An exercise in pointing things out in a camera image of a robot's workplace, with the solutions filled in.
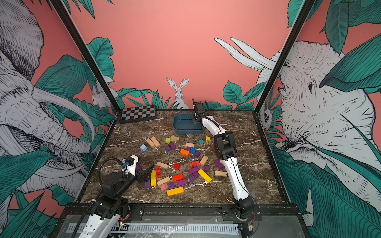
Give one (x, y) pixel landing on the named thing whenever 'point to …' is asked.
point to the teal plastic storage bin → (183, 123)
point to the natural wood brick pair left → (152, 142)
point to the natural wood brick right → (221, 173)
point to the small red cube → (176, 166)
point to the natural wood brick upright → (204, 159)
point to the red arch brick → (191, 164)
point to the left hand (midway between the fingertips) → (148, 160)
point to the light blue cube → (143, 147)
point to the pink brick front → (163, 187)
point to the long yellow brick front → (179, 190)
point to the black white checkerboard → (137, 114)
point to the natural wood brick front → (163, 180)
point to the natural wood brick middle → (161, 164)
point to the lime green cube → (167, 140)
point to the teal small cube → (201, 142)
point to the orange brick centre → (184, 152)
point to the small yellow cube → (208, 138)
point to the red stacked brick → (158, 171)
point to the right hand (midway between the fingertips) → (196, 114)
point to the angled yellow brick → (208, 178)
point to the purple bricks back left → (171, 146)
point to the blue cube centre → (193, 150)
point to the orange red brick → (178, 177)
